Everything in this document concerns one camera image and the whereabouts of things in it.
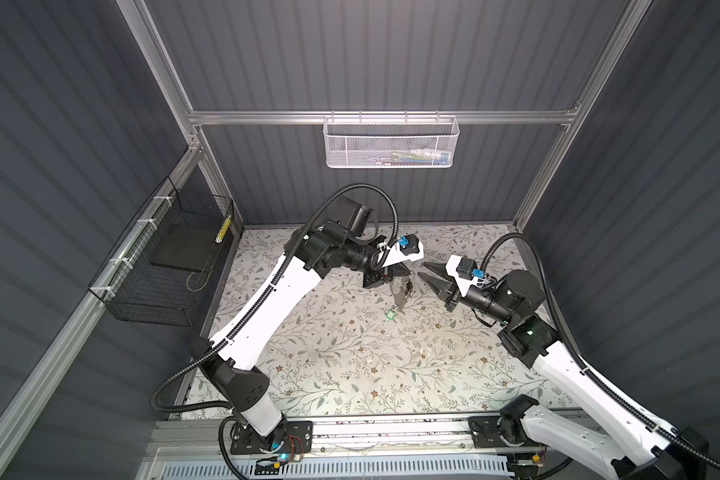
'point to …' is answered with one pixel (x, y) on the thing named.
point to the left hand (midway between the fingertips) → (406, 267)
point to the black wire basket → (151, 275)
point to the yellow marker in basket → (222, 231)
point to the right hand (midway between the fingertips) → (427, 270)
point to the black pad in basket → (189, 247)
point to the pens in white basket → (413, 157)
